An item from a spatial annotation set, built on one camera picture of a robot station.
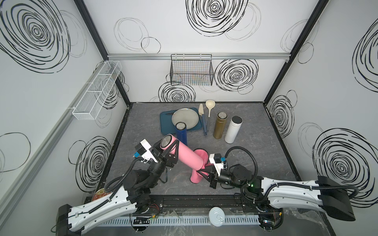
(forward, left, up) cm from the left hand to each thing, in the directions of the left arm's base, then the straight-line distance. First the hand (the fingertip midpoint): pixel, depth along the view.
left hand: (174, 139), depth 55 cm
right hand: (-6, -10, -18) cm, 21 cm away
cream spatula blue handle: (+45, -14, -35) cm, 59 cm away
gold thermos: (+25, -23, -23) cm, 41 cm away
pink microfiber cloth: (-6, -9, -20) cm, 23 cm away
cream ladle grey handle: (+54, -21, -34) cm, 67 cm away
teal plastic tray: (+32, +11, -37) cm, 50 cm away
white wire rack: (+19, +45, -5) cm, 49 cm away
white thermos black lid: (+20, -31, -21) cm, 42 cm away
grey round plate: (+41, -4, -35) cm, 55 cm away
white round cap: (-21, -19, -32) cm, 42 cm away
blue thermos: (+16, -1, -19) cm, 25 cm away
